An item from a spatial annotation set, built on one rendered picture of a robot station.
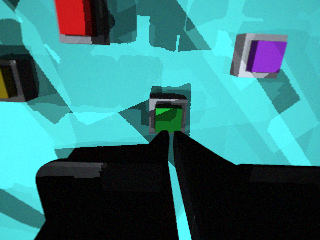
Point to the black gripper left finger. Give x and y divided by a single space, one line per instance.
98 185

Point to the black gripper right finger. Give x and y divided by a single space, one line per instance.
216 193

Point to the red button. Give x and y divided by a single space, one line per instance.
82 21

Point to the yellow button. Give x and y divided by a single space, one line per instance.
16 80

